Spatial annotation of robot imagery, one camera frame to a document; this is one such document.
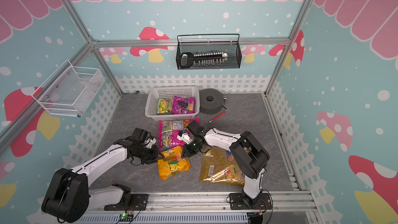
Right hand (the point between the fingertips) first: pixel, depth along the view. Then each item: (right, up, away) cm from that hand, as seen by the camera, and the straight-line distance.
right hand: (183, 156), depth 84 cm
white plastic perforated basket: (-24, +37, +28) cm, 52 cm away
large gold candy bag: (+19, -5, -1) cm, 20 cm away
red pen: (+24, +22, +25) cm, 41 cm away
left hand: (-11, -2, -1) cm, 11 cm away
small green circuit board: (-26, -26, -11) cm, 38 cm away
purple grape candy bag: (-3, +28, +19) cm, 34 cm away
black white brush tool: (+2, +54, +6) cm, 55 cm away
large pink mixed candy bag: (-10, +12, +12) cm, 20 cm away
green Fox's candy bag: (-17, +28, +25) cm, 41 cm away
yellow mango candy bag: (-5, -3, -3) cm, 7 cm away
